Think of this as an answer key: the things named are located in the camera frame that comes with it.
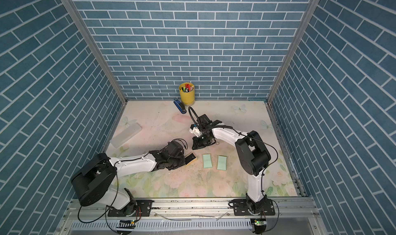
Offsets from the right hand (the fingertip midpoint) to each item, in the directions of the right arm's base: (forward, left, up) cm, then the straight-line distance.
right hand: (194, 148), depth 89 cm
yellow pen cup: (+36, +9, +5) cm, 38 cm away
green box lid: (-7, -16, -4) cm, 18 cm away
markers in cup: (+43, +11, +8) cm, 45 cm away
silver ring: (-2, -13, +11) cm, 17 cm away
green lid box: (-5, -8, -5) cm, 11 cm away
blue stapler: (+33, +15, 0) cm, 37 cm away
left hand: (-8, +2, -4) cm, 9 cm away
